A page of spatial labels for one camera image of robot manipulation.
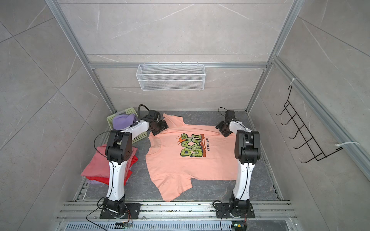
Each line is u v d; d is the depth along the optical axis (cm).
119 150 59
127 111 111
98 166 82
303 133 67
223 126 97
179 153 95
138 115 83
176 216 73
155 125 85
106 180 79
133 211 73
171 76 98
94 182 82
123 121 104
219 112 89
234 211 67
